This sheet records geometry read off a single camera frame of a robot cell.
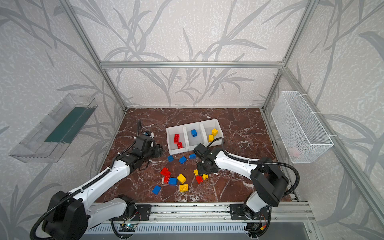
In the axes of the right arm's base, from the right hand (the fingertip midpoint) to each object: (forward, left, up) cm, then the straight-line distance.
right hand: (203, 166), depth 86 cm
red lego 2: (+21, +18, -3) cm, 28 cm away
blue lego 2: (-8, +17, -2) cm, 19 cm away
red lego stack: (-4, +21, -2) cm, 21 cm away
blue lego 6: (+5, +13, -3) cm, 14 cm away
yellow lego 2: (-5, -1, -1) cm, 6 cm away
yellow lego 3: (+20, -5, -1) cm, 21 cm away
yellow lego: (-6, +12, -1) cm, 14 cm away
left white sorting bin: (+14, +19, -2) cm, 24 cm away
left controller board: (-28, +36, -3) cm, 46 cm away
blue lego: (-12, +25, -3) cm, 28 cm away
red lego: (-6, +2, -3) cm, 7 cm away
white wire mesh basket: (0, -42, +32) cm, 52 cm away
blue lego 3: (+25, +6, -2) cm, 26 cm away
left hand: (+11, +24, +9) cm, 28 cm away
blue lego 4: (+9, +7, -5) cm, 12 cm away
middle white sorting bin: (+17, +7, -2) cm, 19 cm away
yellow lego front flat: (-11, +11, -2) cm, 16 cm away
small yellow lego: (-2, +4, -2) cm, 5 cm away
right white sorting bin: (+26, -6, 0) cm, 27 cm away
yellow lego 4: (+25, -8, 0) cm, 26 cm away
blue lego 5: (+6, +20, -2) cm, 21 cm away
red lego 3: (+15, +15, -2) cm, 21 cm away
